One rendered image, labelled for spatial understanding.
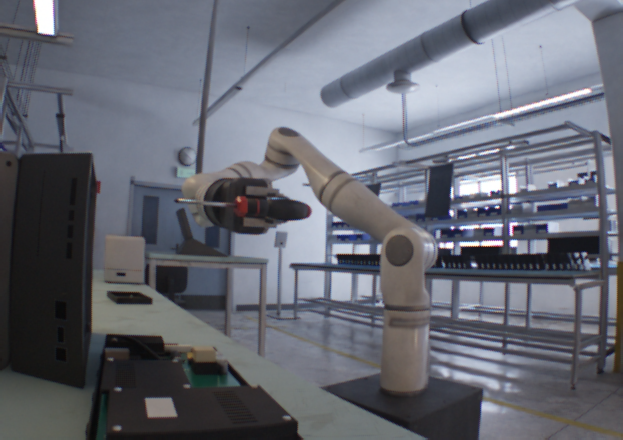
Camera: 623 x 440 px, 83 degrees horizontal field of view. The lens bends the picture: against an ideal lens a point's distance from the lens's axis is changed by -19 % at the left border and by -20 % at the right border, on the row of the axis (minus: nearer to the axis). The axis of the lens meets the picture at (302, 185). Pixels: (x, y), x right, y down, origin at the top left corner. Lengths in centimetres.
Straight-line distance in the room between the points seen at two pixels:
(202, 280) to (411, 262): 675
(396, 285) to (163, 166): 662
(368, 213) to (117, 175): 641
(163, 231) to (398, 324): 658
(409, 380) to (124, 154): 667
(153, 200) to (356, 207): 645
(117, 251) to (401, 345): 88
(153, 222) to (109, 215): 76
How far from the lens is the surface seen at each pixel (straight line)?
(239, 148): 773
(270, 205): 51
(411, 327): 82
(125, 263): 134
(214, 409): 29
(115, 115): 734
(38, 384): 42
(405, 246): 80
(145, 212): 720
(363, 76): 533
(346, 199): 89
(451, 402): 83
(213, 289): 751
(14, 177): 44
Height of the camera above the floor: 113
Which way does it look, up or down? 9 degrees up
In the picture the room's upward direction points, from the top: 2 degrees clockwise
